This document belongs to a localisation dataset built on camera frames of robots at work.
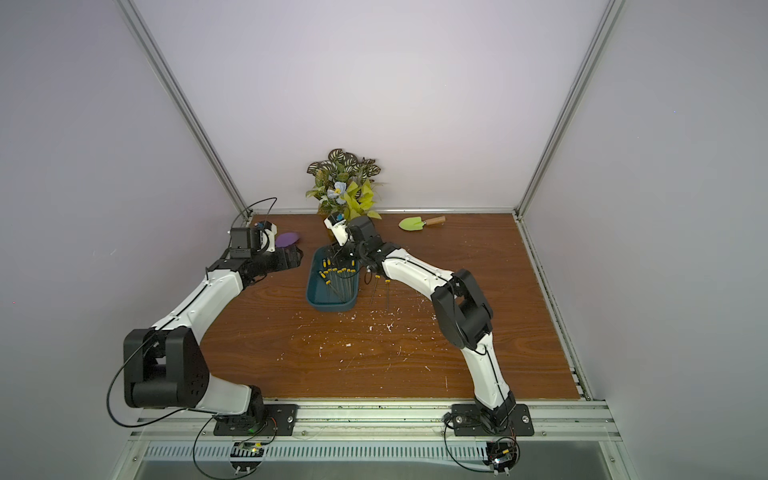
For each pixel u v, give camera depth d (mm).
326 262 1034
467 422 726
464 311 522
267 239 747
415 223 1172
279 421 730
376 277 681
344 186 921
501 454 695
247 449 716
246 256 682
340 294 954
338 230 794
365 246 711
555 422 742
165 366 431
